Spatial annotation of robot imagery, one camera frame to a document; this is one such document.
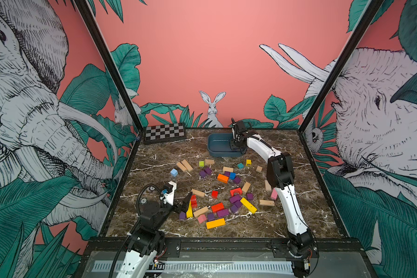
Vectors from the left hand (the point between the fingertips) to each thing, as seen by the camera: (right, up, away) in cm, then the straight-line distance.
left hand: (184, 187), depth 77 cm
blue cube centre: (+24, +2, +18) cm, 30 cm away
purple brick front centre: (+18, -14, +5) cm, 23 cm away
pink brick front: (+8, -16, +4) cm, 18 cm away
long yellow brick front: (+15, -18, +3) cm, 23 cm away
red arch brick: (+26, -5, +12) cm, 29 cm away
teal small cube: (+29, +7, +23) cm, 38 cm away
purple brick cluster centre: (+25, -10, +8) cm, 28 cm away
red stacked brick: (+4, -10, +9) cm, 14 cm away
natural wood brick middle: (+5, -6, +13) cm, 15 cm away
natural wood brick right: (+41, -10, +10) cm, 44 cm away
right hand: (+25, +22, +30) cm, 45 cm away
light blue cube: (-9, +4, +18) cm, 21 cm away
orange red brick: (+15, -12, +9) cm, 22 cm away
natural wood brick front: (+9, -13, +7) cm, 17 cm away
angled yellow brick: (+31, -11, +9) cm, 34 cm away
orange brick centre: (+18, +1, +17) cm, 25 cm away
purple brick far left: (-2, -15, +4) cm, 15 cm away
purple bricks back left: (+9, +4, +22) cm, 24 cm away
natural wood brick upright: (+31, -3, +14) cm, 34 cm away
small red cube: (+14, -7, +11) cm, 19 cm away
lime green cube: (+6, +8, +24) cm, 26 cm away
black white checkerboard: (-25, +27, +37) cm, 52 cm away
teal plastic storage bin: (+17, +19, +31) cm, 40 cm away
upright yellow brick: (+2, -14, +5) cm, 15 cm away
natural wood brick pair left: (-4, +7, +24) cm, 25 cm away
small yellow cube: (+34, +9, +24) cm, 43 cm away
